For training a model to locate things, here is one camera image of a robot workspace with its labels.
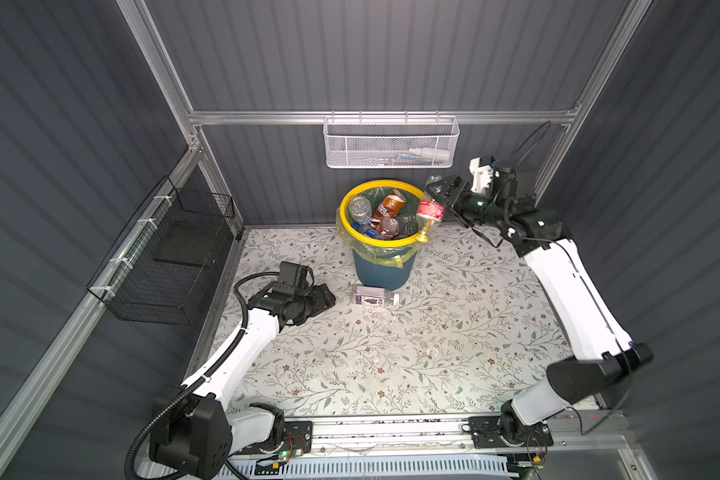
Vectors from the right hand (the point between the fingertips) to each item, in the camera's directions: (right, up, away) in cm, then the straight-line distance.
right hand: (436, 196), depth 68 cm
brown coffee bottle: (-9, +1, +21) cm, 23 cm away
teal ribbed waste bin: (-10, -21, +35) cm, 42 cm away
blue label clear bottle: (-18, -1, +15) cm, 23 cm away
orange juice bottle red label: (-9, -6, +20) cm, 23 cm away
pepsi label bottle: (-15, -7, +19) cm, 25 cm away
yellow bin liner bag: (-8, -13, +10) cm, 18 cm away
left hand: (-28, -27, +15) cm, 41 cm away
